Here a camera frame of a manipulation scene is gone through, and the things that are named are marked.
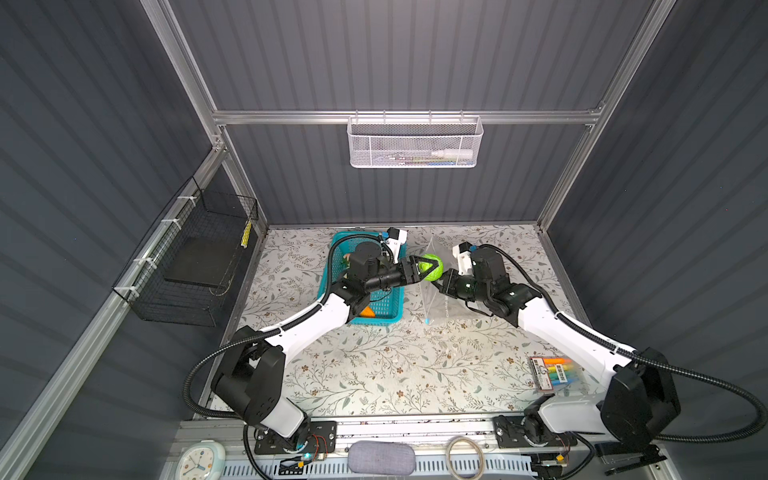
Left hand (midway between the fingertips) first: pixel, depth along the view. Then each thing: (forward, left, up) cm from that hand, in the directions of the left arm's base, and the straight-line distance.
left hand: (434, 265), depth 74 cm
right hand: (0, -1, -7) cm, 8 cm away
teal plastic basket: (+5, +11, -27) cm, 30 cm away
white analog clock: (-35, +56, -25) cm, 71 cm away
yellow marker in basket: (+16, +51, -2) cm, 54 cm away
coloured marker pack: (-20, -33, -26) cm, 46 cm away
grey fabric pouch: (-37, +15, -24) cm, 46 cm away
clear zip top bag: (+7, -4, -26) cm, 28 cm away
